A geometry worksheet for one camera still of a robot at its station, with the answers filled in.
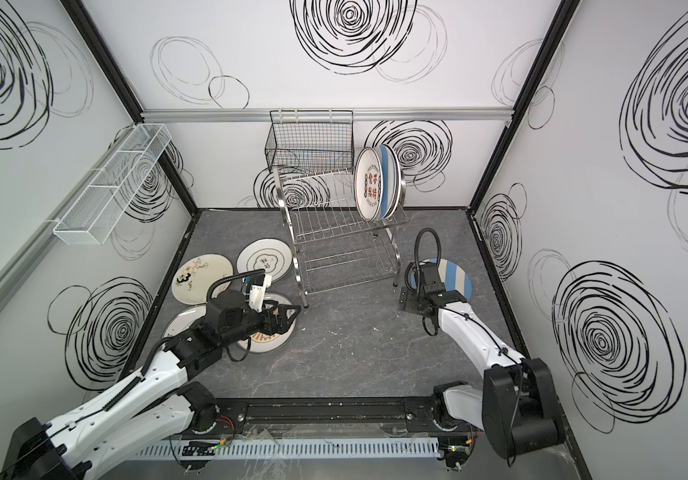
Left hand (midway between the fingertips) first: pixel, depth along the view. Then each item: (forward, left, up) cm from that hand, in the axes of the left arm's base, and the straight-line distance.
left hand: (291, 306), depth 77 cm
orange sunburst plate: (-5, +9, -15) cm, 18 cm away
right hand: (+8, -34, -10) cm, 36 cm away
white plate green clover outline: (+27, +15, -15) cm, 34 cm away
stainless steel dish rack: (+31, -9, -16) cm, 36 cm away
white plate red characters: (+29, -19, +18) cm, 39 cm away
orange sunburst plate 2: (+1, +36, -14) cm, 38 cm away
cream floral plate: (+16, +38, -15) cm, 44 cm away
